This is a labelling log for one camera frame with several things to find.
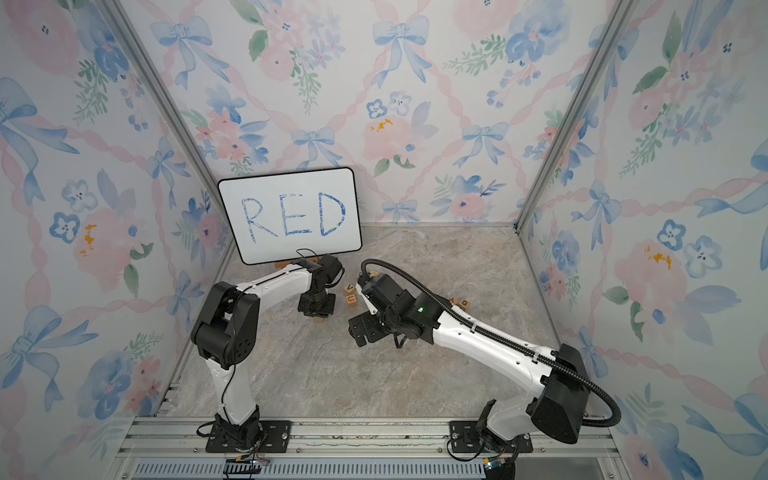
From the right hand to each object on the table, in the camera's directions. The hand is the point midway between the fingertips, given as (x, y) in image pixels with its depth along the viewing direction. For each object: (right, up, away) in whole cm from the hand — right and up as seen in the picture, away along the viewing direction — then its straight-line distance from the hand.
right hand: (366, 322), depth 75 cm
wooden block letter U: (-6, +2, +21) cm, 22 cm away
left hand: (-15, -1, +20) cm, 25 cm away
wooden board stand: (-30, +14, +26) cm, 42 cm away
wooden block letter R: (-16, -3, +18) cm, 24 cm away
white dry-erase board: (-31, +29, +21) cm, 48 cm away
